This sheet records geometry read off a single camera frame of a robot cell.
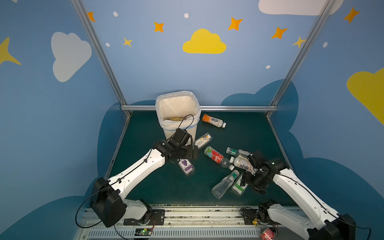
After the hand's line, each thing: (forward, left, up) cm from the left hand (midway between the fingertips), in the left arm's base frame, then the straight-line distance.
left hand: (194, 152), depth 78 cm
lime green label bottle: (-13, -24, -15) cm, 31 cm away
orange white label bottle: (+1, -29, -12) cm, 32 cm away
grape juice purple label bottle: (-2, +5, -14) cm, 15 cm away
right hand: (-13, -28, -9) cm, 33 cm away
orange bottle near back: (+35, -14, -14) cm, 40 cm away
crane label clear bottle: (+16, -6, -12) cm, 21 cm away
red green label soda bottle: (+5, -13, -12) cm, 19 cm away
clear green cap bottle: (-15, -14, -13) cm, 24 cm away
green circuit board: (-34, +24, -18) cm, 45 cm away
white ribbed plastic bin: (+32, +12, 0) cm, 35 cm away
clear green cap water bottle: (+9, -27, -15) cm, 32 cm away
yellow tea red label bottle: (+30, +12, -6) cm, 33 cm away
